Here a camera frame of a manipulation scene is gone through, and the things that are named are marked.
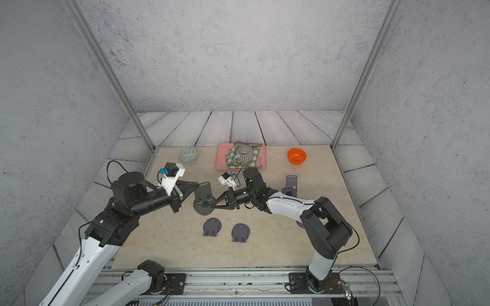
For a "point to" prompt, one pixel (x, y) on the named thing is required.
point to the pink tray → (221, 160)
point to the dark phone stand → (203, 199)
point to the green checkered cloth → (233, 164)
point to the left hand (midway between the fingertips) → (198, 185)
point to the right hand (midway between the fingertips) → (214, 209)
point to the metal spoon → (259, 166)
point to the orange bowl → (296, 156)
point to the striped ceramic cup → (245, 154)
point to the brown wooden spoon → (252, 145)
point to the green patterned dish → (188, 156)
